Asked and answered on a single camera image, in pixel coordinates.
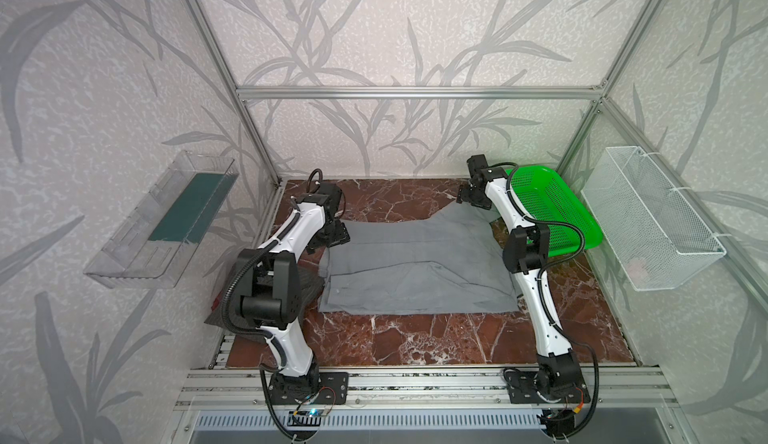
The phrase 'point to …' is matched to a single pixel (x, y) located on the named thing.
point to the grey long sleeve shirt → (453, 262)
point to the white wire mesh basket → (654, 236)
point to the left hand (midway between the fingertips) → (336, 235)
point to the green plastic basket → (540, 195)
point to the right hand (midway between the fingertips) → (469, 192)
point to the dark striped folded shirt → (311, 285)
